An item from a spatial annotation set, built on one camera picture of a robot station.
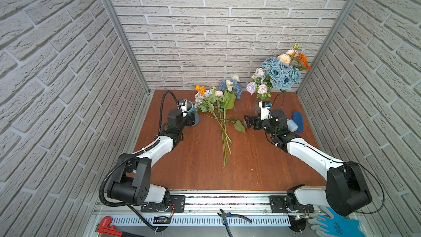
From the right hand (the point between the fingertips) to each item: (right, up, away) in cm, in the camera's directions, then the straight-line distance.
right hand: (254, 114), depth 86 cm
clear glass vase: (+3, +6, -12) cm, 14 cm away
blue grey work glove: (+32, -47, -18) cm, 60 cm away
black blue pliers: (-16, -43, -16) cm, 49 cm away
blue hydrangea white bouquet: (-12, +8, +21) cm, 26 cm away
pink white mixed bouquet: (-20, +1, +20) cm, 28 cm away
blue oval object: (+34, -3, +21) cm, 41 cm away
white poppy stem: (-11, +20, +21) cm, 32 cm away
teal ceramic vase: (-34, +4, -3) cm, 34 cm away
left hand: (-34, +4, +3) cm, 34 cm away
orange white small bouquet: (-29, +9, +19) cm, 35 cm away
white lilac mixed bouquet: (+4, +16, +2) cm, 17 cm away
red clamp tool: (-67, -46, -19) cm, 84 cm away
